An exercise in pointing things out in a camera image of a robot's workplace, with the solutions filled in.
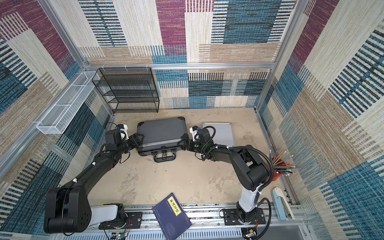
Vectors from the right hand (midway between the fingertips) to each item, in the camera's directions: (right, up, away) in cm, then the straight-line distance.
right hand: (184, 146), depth 91 cm
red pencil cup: (+53, -9, -10) cm, 55 cm away
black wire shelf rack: (-42, +38, +19) cm, 59 cm away
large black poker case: (-13, +5, -2) cm, 14 cm away
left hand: (-25, +6, -4) cm, 26 cm away
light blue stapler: (+50, -28, -17) cm, 60 cm away
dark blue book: (-4, -33, -17) cm, 38 cm away
